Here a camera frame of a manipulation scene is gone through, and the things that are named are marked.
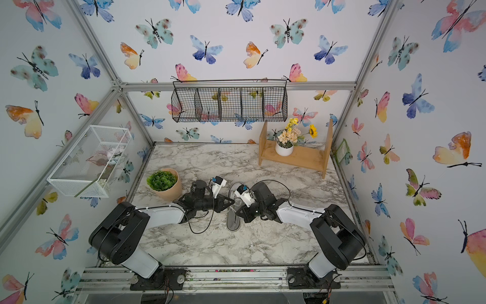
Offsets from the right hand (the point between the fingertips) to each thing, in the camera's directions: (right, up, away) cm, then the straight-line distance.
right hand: (238, 211), depth 84 cm
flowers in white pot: (+25, +34, +7) cm, 43 cm away
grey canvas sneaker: (-3, -4, +2) cm, 6 cm away
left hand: (-2, +5, +2) cm, 5 cm away
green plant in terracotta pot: (-34, +12, +5) cm, 36 cm away
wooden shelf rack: (+38, +24, +20) cm, 49 cm away
